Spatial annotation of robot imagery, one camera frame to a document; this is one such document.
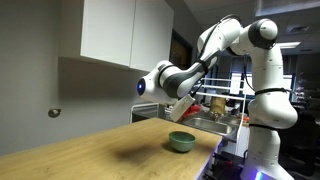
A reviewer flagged green bowl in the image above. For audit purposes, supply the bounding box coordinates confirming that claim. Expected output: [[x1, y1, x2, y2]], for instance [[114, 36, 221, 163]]
[[168, 130, 197, 154]]

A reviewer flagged white tube dish rack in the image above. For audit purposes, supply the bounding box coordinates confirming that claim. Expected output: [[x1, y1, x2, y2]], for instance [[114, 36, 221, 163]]
[[129, 76, 248, 158]]

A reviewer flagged stainless steel sink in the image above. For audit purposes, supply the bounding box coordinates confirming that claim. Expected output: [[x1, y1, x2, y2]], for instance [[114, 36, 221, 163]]
[[182, 116, 239, 137]]

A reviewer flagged bright window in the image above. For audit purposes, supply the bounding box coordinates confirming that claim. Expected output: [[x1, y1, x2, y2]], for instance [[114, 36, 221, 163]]
[[229, 71, 295, 101]]

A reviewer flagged black electronics box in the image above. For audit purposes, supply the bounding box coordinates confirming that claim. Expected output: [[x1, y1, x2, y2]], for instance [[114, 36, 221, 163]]
[[203, 151, 247, 180]]

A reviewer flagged rectangular ceiling light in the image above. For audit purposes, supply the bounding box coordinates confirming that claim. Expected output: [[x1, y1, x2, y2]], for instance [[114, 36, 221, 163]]
[[275, 41, 302, 50]]

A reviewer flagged ceiling air vent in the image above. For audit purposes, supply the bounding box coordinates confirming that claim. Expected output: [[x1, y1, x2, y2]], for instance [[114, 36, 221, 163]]
[[286, 24, 311, 35]]

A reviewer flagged black office chair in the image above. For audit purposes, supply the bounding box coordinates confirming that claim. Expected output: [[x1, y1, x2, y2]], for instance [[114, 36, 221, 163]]
[[289, 104, 320, 178]]

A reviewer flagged white wall cabinet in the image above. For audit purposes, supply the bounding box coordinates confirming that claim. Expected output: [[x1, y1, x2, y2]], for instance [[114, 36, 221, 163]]
[[58, 0, 175, 76]]

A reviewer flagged round metal wall fixture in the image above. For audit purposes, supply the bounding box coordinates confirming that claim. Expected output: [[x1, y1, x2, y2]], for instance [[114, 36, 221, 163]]
[[47, 107, 62, 119]]

